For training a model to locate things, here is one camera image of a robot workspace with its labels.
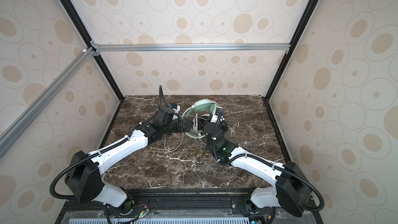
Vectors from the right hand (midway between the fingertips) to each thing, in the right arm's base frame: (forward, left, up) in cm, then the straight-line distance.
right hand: (214, 114), depth 78 cm
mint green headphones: (+5, +7, -3) cm, 9 cm away
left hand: (-1, +12, -4) cm, 13 cm away
